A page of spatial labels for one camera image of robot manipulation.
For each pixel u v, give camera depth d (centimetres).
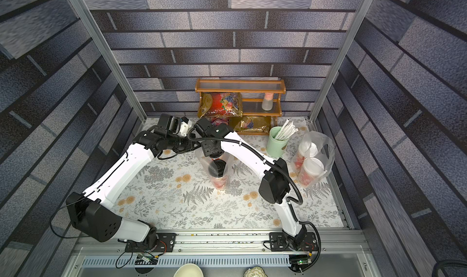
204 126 64
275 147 94
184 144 68
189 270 67
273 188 49
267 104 103
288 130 92
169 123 60
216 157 82
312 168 74
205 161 74
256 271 67
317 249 71
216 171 75
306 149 75
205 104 99
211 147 59
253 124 110
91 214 40
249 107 114
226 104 98
